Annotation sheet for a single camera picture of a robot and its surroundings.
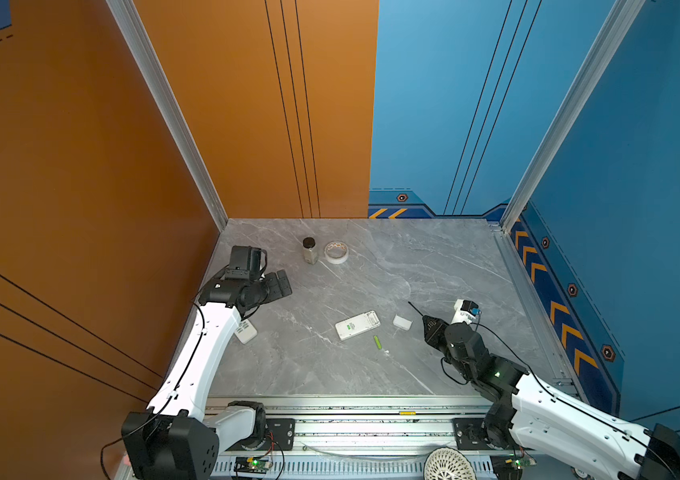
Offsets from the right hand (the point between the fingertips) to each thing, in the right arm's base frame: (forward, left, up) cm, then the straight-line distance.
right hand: (419, 321), depth 81 cm
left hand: (+7, +39, +8) cm, 41 cm away
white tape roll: (+35, +24, -11) cm, 44 cm away
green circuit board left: (-31, +42, -13) cm, 54 cm away
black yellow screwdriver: (0, -2, +2) cm, 2 cm away
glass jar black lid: (+29, +33, -4) cm, 44 cm away
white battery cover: (+5, +3, -11) cm, 13 cm away
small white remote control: (+2, +51, -9) cm, 52 cm away
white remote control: (+5, +17, -10) cm, 20 cm away
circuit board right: (-30, -21, -12) cm, 39 cm away
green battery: (-1, +11, -12) cm, 16 cm away
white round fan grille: (-31, -4, -10) cm, 32 cm away
